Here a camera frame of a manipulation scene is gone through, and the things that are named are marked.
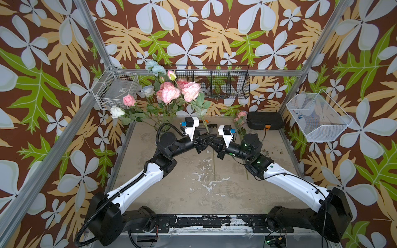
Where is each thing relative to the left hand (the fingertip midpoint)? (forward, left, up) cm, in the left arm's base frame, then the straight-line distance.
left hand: (214, 131), depth 62 cm
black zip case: (+39, -44, -34) cm, 68 cm away
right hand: (+1, +3, -7) cm, 7 cm away
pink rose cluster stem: (+39, -24, -36) cm, 58 cm away
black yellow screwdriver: (+38, -4, -40) cm, 55 cm away
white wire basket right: (+18, -59, -10) cm, 63 cm away
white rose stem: (+11, +41, -3) cm, 42 cm away
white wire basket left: (+35, +56, -4) cm, 66 cm away
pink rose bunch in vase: (+25, +28, -9) cm, 38 cm away
